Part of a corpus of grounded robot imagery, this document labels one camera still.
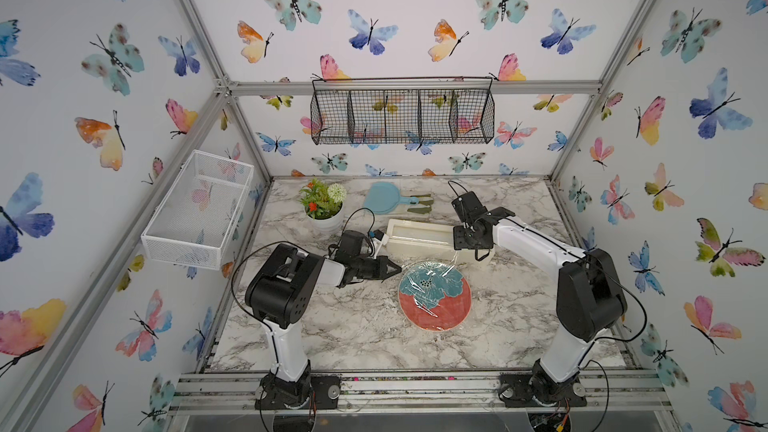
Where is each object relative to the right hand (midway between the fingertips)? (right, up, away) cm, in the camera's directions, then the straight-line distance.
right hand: (470, 236), depth 92 cm
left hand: (-20, -10, +1) cm, 22 cm away
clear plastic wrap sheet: (-11, -17, -3) cm, 20 cm away
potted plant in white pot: (-45, +10, +1) cm, 46 cm away
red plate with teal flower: (-11, -17, -3) cm, 20 cm away
